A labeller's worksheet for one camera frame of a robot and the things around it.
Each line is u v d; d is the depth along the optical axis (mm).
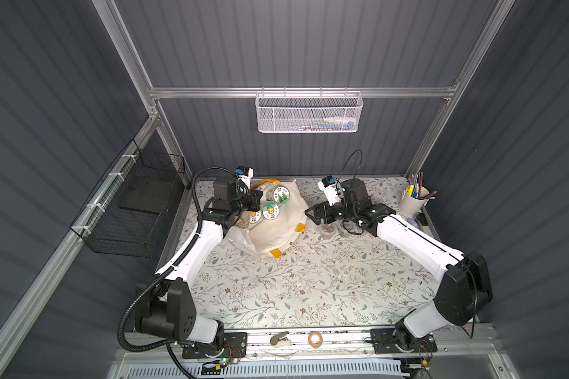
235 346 723
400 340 665
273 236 962
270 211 972
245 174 722
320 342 741
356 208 630
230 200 647
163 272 434
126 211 730
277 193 991
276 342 728
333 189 725
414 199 994
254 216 937
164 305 419
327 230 945
